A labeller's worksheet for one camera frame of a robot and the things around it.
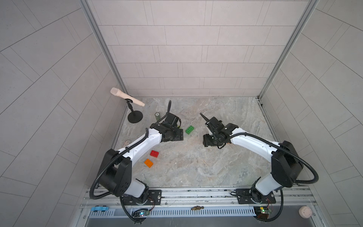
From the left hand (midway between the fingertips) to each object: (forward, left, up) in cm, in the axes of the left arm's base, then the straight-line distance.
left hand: (180, 135), depth 86 cm
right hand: (-4, -16, -1) cm, 16 cm away
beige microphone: (+18, +38, +19) cm, 46 cm away
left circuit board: (-39, +17, -6) cm, 43 cm away
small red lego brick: (-10, +16, -6) cm, 20 cm away
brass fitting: (-36, -9, -7) cm, 38 cm away
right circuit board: (-38, -41, -8) cm, 56 cm away
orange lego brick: (-15, +19, -7) cm, 25 cm away
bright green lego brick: (+8, -6, -6) cm, 11 cm away
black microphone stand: (+19, +34, -7) cm, 40 cm away
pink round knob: (-38, -60, -4) cm, 71 cm away
